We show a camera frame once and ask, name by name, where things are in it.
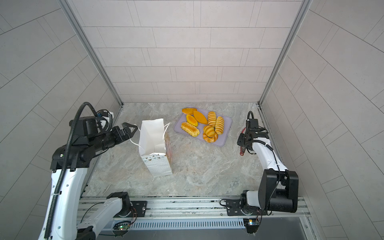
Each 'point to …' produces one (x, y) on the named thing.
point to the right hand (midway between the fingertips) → (241, 140)
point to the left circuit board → (122, 226)
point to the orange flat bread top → (189, 111)
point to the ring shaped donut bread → (210, 139)
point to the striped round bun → (209, 130)
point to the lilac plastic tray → (222, 138)
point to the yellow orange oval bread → (191, 120)
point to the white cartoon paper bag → (154, 147)
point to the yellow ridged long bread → (190, 129)
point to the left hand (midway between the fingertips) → (134, 128)
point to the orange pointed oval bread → (200, 117)
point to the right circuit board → (252, 224)
